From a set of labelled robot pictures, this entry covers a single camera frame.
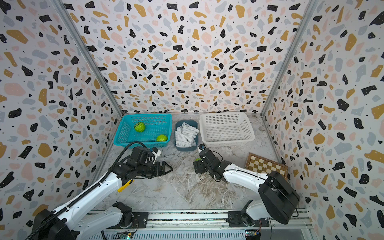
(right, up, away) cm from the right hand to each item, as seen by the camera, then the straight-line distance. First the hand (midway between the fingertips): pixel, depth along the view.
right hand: (200, 162), depth 87 cm
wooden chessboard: (+37, -2, +5) cm, 37 cm away
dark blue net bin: (-6, +23, +22) cm, 33 cm away
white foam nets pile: (-10, +15, +12) cm, 22 cm away
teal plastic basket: (-36, +18, +25) cm, 47 cm away
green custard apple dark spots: (-44, +20, +19) cm, 52 cm away
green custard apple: (-2, +3, -7) cm, 8 cm away
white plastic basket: (+19, +19, +26) cm, 37 cm away
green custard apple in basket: (-26, +13, +10) cm, 31 cm away
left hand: (-16, -2, -10) cm, 19 cm away
